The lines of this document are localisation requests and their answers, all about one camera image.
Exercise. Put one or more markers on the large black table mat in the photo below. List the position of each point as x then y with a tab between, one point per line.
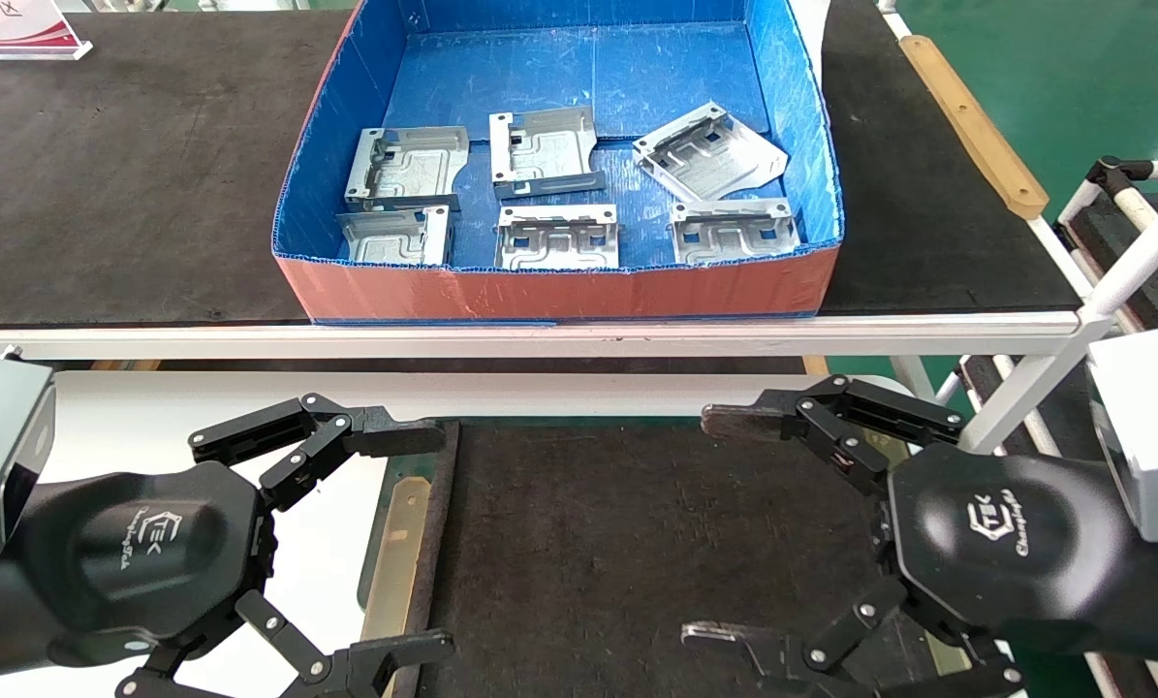
152	194

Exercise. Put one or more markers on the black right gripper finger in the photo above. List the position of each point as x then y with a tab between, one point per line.
860	417
860	635

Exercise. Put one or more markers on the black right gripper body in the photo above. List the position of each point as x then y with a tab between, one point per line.
1005	543

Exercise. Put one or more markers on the long tan edge strip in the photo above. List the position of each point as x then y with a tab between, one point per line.
976	126

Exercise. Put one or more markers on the black work mat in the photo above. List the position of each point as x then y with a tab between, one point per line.
617	543

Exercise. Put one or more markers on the blue and orange corrugated box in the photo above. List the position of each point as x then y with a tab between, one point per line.
540	291

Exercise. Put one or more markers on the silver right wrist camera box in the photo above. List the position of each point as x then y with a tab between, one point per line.
1150	436

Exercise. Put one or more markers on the stamped metal bracket plate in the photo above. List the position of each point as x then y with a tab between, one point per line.
549	150
390	240
414	165
554	242
714	160
734	237

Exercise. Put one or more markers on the short tan edge strip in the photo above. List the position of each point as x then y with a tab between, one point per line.
394	562

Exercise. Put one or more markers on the black rack mat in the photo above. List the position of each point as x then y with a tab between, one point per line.
1121	218

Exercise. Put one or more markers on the small tan block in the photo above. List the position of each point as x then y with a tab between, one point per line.
815	365

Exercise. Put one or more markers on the red and white sign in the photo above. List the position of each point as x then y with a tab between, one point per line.
7	24

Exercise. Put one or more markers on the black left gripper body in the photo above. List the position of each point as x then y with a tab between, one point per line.
142	553

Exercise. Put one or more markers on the white pipe rack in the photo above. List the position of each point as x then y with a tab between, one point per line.
1136	260

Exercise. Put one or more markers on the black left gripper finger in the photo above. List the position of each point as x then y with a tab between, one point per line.
336	427
288	645

